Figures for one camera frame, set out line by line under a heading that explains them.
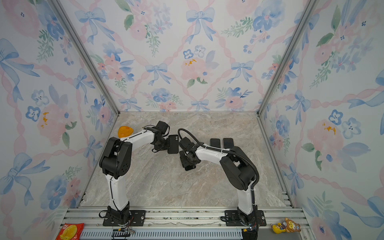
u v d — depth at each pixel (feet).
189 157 2.31
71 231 2.27
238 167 1.66
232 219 2.40
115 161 1.77
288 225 2.29
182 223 2.40
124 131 3.13
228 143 3.36
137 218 2.44
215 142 3.31
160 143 2.75
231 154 1.75
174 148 3.29
